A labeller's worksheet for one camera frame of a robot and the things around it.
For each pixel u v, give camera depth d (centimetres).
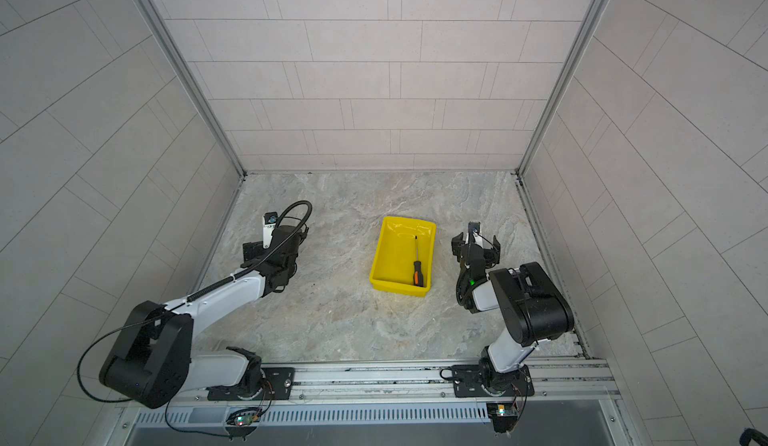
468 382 72
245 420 64
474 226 79
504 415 68
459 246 83
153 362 40
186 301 46
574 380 73
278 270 64
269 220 74
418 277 87
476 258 69
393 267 89
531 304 46
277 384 71
